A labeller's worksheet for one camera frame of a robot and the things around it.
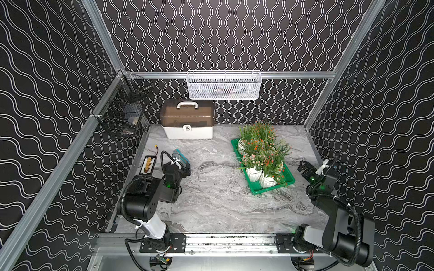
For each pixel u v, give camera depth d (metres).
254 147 0.90
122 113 0.93
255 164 0.84
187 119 1.13
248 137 1.00
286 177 0.93
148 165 0.98
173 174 0.73
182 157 1.04
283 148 0.90
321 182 0.68
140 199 0.49
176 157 0.82
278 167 0.92
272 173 0.86
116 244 0.77
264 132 0.97
